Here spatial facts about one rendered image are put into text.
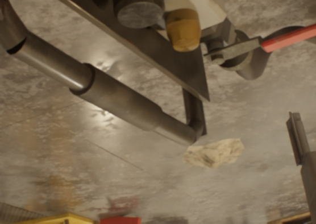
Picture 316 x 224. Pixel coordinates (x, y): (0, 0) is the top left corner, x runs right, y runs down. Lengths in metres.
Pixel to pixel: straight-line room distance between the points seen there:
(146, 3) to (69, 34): 0.98
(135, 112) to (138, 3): 0.11
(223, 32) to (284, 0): 0.79
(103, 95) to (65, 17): 0.90
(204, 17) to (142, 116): 0.13
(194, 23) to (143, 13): 0.09
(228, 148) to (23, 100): 1.03
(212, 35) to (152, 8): 0.18
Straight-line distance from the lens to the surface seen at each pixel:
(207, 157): 2.44
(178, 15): 0.55
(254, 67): 0.75
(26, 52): 0.41
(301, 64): 1.79
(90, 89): 0.46
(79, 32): 1.42
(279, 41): 0.61
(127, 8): 0.47
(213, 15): 0.58
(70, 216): 3.37
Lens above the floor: 0.78
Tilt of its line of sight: 24 degrees down
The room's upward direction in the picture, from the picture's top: 173 degrees clockwise
